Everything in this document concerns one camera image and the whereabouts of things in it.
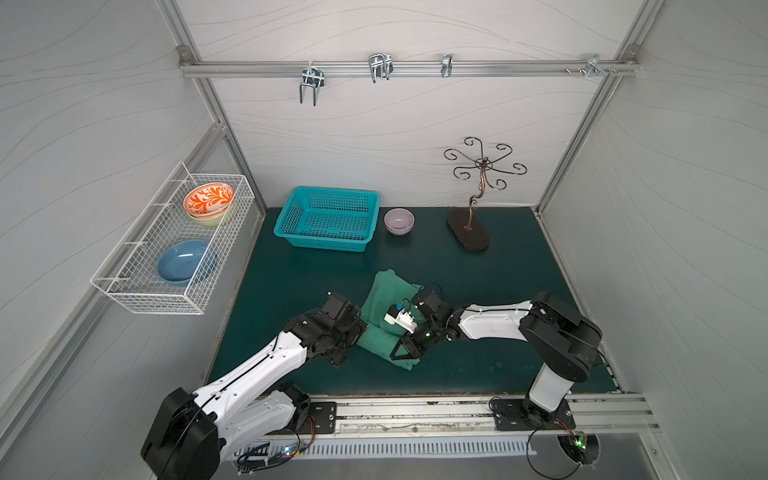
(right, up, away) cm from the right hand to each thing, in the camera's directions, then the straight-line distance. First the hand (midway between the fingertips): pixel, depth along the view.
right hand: (393, 355), depth 82 cm
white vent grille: (-2, -18, -12) cm, 21 cm away
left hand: (-8, +5, -2) cm, 9 cm away
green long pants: (-2, +17, +11) cm, 20 cm away
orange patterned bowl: (-47, +43, -8) cm, 64 cm away
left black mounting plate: (-18, -12, -9) cm, 24 cm away
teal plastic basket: (-22, +40, +36) cm, 59 cm away
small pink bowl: (+3, +39, +32) cm, 51 cm away
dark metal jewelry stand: (+28, +38, +29) cm, 55 cm away
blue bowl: (-46, +28, -17) cm, 56 cm away
